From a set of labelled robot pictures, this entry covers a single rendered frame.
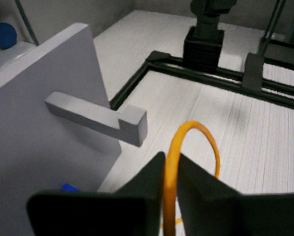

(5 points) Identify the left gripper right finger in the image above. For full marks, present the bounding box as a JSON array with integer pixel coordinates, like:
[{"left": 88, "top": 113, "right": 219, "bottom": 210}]
[{"left": 176, "top": 152, "right": 294, "bottom": 236}]

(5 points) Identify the orange cable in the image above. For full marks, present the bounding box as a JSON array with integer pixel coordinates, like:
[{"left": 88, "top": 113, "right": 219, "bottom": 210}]
[{"left": 161, "top": 120, "right": 221, "bottom": 236}]

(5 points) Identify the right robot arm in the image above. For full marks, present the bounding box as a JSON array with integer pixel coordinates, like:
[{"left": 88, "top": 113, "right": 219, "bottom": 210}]
[{"left": 190, "top": 0, "right": 237, "bottom": 42}]

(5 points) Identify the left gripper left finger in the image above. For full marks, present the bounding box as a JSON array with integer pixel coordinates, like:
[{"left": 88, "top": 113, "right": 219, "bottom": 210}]
[{"left": 26, "top": 151, "right": 166, "bottom": 236}]

